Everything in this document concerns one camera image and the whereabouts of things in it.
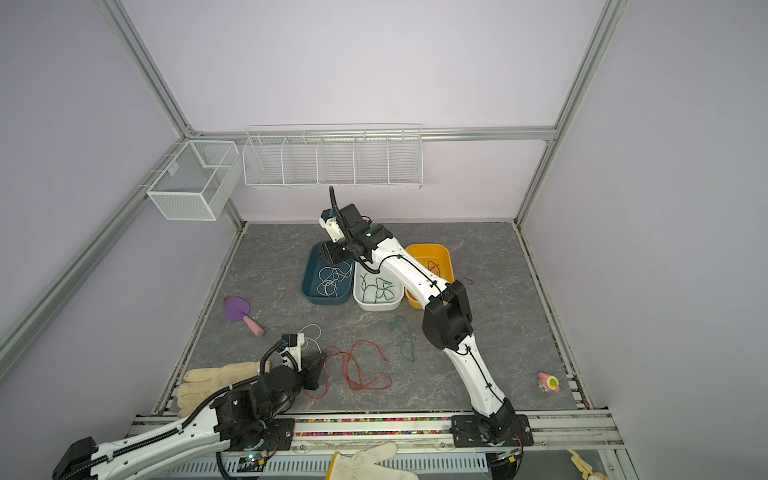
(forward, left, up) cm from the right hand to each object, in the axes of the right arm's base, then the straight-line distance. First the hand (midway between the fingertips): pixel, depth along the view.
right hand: (327, 253), depth 88 cm
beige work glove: (-32, +34, -18) cm, 50 cm away
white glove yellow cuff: (-50, -13, -18) cm, 55 cm away
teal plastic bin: (+7, +9, -14) cm, 18 cm away
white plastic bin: (-2, -13, -17) cm, 22 cm away
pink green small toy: (-32, -60, -15) cm, 70 cm away
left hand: (-27, -2, -14) cm, 30 cm away
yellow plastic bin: (+9, -35, -14) cm, 39 cm away
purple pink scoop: (-9, +32, -18) cm, 38 cm away
